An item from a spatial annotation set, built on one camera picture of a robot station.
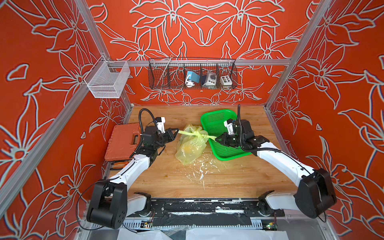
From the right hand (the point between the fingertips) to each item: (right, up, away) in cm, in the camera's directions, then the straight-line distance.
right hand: (213, 139), depth 80 cm
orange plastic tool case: (-56, -3, +15) cm, 58 cm away
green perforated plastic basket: (+4, +8, +27) cm, 28 cm away
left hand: (-19, +6, +2) cm, 20 cm away
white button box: (+11, +36, +15) cm, 40 cm away
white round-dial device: (0, +36, +11) cm, 37 cm away
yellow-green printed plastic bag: (-12, -2, -2) cm, 12 cm away
